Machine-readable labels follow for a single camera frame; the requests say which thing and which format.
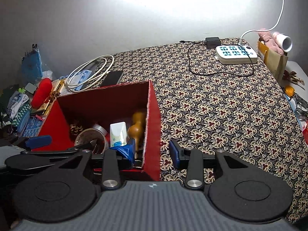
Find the blue round tin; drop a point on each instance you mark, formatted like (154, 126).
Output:
(24, 121)

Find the wooden gourd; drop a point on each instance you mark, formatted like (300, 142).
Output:
(137, 127)

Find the red packet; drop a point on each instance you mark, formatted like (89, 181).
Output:
(305, 132)

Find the gold box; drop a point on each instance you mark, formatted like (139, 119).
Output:
(56, 86)

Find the blue white packet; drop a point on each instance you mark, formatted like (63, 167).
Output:
(83, 75)

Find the black power adapter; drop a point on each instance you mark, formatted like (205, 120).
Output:
(212, 42)

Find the green white striped cloth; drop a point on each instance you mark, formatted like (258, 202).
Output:
(18, 105)

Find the black phone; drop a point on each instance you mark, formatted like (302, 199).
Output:
(113, 78)

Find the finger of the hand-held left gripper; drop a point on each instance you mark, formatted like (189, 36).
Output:
(38, 141)
(60, 151)

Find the small orange object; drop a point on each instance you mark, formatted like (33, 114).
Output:
(289, 91)

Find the white power strip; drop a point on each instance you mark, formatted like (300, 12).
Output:
(235, 59)

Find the small grey box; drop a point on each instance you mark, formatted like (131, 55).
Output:
(30, 87)

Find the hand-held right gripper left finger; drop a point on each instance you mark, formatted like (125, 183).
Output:
(130, 151)

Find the pink plush toy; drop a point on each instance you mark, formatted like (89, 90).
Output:
(267, 38)

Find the white paper roll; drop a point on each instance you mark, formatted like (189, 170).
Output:
(286, 43)

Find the red fuzzy case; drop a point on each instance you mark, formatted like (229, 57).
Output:
(41, 93)

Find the brown tape roll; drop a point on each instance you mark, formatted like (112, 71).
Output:
(86, 131)

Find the blue plastic bag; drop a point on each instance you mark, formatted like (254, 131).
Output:
(31, 65)

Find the pine cone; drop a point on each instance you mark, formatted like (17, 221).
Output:
(76, 128)

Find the brown paper bag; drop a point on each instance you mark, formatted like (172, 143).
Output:
(274, 62)

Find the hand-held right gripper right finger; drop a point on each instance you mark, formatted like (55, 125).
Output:
(174, 155)

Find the white tube with blue cap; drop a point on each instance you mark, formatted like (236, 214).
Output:
(118, 132)

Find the red cardboard box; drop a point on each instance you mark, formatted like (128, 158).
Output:
(108, 101)

